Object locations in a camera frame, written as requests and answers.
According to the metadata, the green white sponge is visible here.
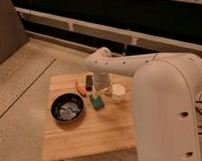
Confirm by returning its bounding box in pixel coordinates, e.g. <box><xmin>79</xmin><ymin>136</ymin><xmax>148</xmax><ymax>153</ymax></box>
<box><xmin>89</xmin><ymin>94</ymin><xmax>104</xmax><ymax>109</ymax></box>

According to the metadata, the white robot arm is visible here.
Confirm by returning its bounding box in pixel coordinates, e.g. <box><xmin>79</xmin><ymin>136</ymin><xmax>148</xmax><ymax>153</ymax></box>
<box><xmin>86</xmin><ymin>48</ymin><xmax>202</xmax><ymax>161</ymax></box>

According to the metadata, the dark small box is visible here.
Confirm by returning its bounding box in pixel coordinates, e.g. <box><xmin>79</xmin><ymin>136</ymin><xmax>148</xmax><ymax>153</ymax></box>
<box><xmin>85</xmin><ymin>75</ymin><xmax>93</xmax><ymax>91</ymax></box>

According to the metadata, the white cup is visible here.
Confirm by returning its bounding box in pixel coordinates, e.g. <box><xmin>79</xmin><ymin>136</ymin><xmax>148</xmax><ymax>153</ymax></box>
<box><xmin>112</xmin><ymin>83</ymin><xmax>125</xmax><ymax>101</ymax></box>

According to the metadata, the orange carrot toy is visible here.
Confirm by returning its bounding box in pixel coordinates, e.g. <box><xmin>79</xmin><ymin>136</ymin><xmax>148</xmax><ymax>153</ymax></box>
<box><xmin>75</xmin><ymin>81</ymin><xmax>87</xmax><ymax>97</ymax></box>

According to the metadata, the black metal bowl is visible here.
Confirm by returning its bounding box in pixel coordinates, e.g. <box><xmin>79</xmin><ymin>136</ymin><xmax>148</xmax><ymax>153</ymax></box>
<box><xmin>50</xmin><ymin>93</ymin><xmax>84</xmax><ymax>122</ymax></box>

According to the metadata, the wooden board table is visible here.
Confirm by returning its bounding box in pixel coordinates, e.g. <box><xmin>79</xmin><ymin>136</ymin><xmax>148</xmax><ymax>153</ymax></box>
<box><xmin>42</xmin><ymin>73</ymin><xmax>136</xmax><ymax>161</ymax></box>

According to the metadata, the brown cabinet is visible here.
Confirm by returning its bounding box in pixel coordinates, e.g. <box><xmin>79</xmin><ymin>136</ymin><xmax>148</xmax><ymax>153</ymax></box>
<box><xmin>0</xmin><ymin>0</ymin><xmax>29</xmax><ymax>64</ymax></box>

